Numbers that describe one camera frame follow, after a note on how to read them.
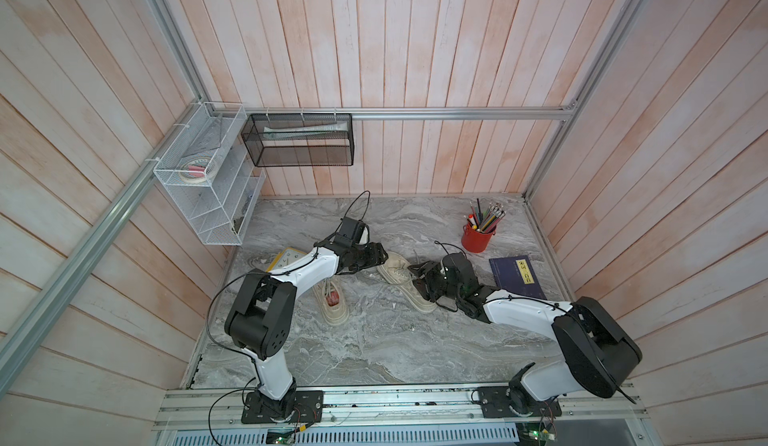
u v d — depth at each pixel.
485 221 0.97
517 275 0.96
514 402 0.67
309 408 0.73
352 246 0.73
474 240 0.99
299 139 0.89
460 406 0.75
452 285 0.69
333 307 0.83
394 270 0.93
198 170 0.71
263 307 0.52
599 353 0.44
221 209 0.78
